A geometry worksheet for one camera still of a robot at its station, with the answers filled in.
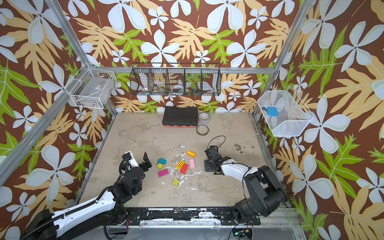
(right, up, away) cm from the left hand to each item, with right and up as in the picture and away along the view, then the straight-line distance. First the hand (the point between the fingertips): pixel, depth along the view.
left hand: (138, 155), depth 80 cm
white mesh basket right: (+82, +23, +3) cm, 85 cm away
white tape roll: (+19, +42, +18) cm, 50 cm away
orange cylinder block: (+29, -2, +16) cm, 33 cm away
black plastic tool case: (+21, +23, +35) cm, 47 cm away
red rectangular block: (+24, -11, +10) cm, 29 cm away
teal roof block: (+11, -6, +12) cm, 17 cm away
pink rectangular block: (+30, -7, +11) cm, 32 cm away
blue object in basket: (+76, +25, +5) cm, 80 cm away
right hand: (+40, -8, +12) cm, 43 cm away
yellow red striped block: (+22, -8, +10) cm, 26 cm away
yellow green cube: (+20, -17, +4) cm, 26 cm away
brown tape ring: (+37, +13, +27) cm, 48 cm away
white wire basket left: (-29, +38, +6) cm, 49 cm away
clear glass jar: (+39, +23, +36) cm, 58 cm away
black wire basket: (+19, +47, +17) cm, 54 cm away
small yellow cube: (+10, -9, +10) cm, 16 cm away
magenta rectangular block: (+12, -13, +8) cm, 19 cm away
